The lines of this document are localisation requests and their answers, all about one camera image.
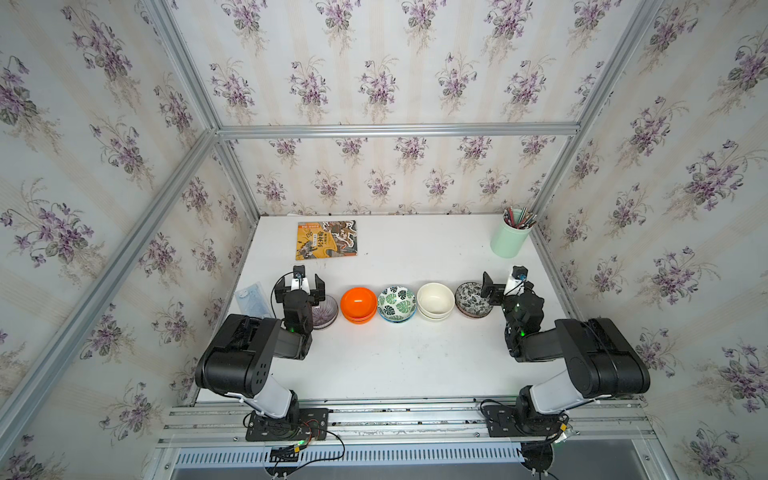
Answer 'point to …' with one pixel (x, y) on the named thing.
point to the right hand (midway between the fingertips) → (505, 274)
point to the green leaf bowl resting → (397, 317)
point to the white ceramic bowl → (435, 301)
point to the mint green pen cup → (508, 239)
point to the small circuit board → (285, 454)
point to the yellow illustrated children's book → (320, 239)
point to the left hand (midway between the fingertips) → (305, 278)
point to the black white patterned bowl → (470, 302)
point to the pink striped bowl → (325, 313)
